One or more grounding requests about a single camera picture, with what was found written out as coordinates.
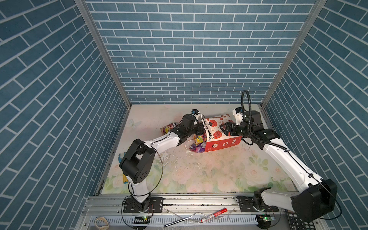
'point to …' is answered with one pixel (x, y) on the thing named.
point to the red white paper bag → (216, 137)
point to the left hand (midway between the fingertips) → (203, 125)
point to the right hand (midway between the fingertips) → (225, 124)
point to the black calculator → (296, 223)
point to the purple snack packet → (198, 148)
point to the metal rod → (183, 219)
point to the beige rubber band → (103, 227)
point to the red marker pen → (214, 215)
